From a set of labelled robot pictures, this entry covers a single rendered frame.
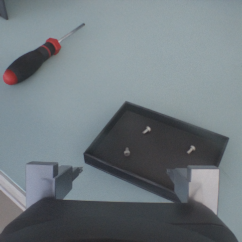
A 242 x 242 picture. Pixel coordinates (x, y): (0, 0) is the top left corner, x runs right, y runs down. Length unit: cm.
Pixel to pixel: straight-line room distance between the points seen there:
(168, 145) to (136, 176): 5
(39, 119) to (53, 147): 4
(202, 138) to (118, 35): 22
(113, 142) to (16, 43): 24
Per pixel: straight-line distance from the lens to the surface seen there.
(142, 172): 27
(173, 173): 16
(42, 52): 40
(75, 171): 17
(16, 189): 28
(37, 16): 54
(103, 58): 41
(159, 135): 30
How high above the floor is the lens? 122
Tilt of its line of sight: 45 degrees down
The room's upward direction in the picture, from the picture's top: 1 degrees counter-clockwise
